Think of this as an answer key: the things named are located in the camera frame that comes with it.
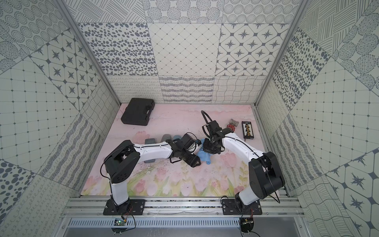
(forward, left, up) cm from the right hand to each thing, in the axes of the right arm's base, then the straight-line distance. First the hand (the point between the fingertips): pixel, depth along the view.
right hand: (205, 152), depth 86 cm
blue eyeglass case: (+15, +19, -7) cm, 26 cm away
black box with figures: (+21, -31, -7) cm, 38 cm away
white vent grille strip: (-34, +25, -8) cm, 43 cm away
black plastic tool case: (+34, +51, -1) cm, 61 cm away
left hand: (-6, +3, -4) cm, 7 cm away
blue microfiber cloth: (-2, +1, 0) cm, 2 cm away
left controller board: (-34, +43, -8) cm, 55 cm away
